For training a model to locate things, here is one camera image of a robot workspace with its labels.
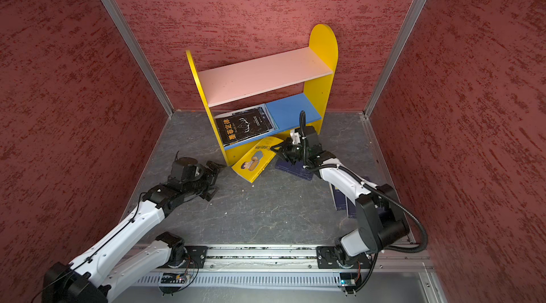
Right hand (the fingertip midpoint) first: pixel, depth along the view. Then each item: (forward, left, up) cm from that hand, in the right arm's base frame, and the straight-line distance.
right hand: (268, 153), depth 82 cm
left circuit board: (-38, +34, -19) cm, 54 cm away
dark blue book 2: (-17, -33, -17) cm, 41 cm away
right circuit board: (-40, -27, -19) cm, 52 cm away
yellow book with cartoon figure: (-1, +5, -2) cm, 6 cm away
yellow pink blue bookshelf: (+43, -1, -8) cm, 44 cm away
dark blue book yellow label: (+3, -12, -17) cm, 21 cm away
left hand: (-8, +17, -4) cm, 19 cm away
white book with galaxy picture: (+26, +1, -3) cm, 26 cm away
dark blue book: (-13, -29, -17) cm, 36 cm away
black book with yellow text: (+17, +12, -1) cm, 21 cm away
